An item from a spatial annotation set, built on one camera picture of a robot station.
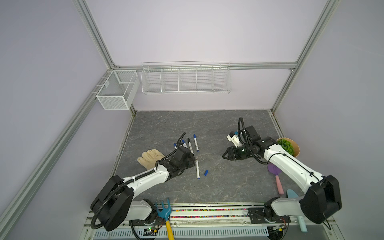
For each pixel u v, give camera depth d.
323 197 0.40
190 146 0.99
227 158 0.76
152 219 0.64
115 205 0.41
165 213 0.74
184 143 1.02
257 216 0.73
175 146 0.68
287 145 0.86
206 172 0.89
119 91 1.04
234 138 0.76
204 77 1.08
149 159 0.94
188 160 0.72
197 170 0.89
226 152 0.75
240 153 0.70
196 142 1.02
